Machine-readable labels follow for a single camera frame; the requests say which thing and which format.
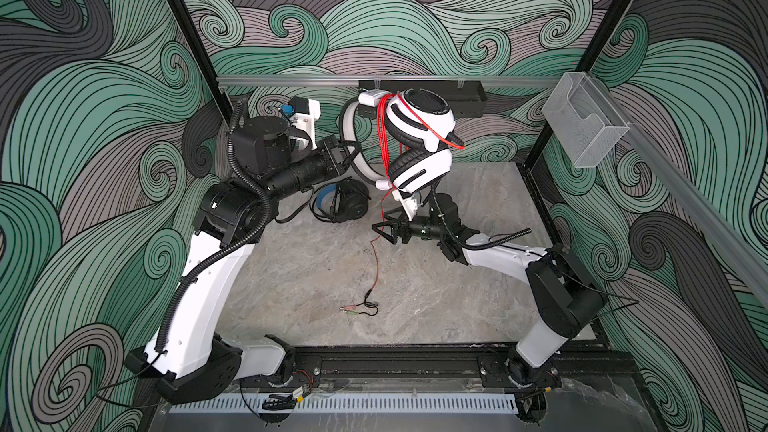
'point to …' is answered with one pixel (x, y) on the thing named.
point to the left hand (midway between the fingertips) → (363, 143)
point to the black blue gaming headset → (339, 202)
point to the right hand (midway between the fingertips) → (380, 221)
